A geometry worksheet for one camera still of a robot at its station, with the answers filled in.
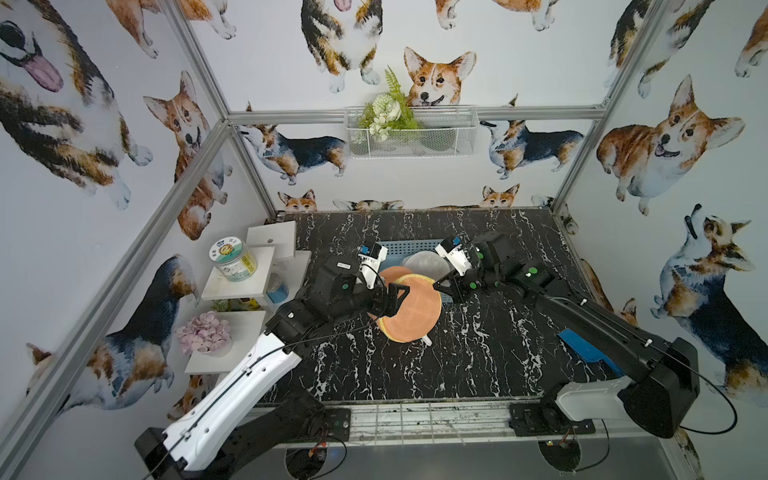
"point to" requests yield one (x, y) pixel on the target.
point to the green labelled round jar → (234, 259)
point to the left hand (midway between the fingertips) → (396, 277)
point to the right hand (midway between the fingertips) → (442, 275)
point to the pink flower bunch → (203, 333)
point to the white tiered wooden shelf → (240, 306)
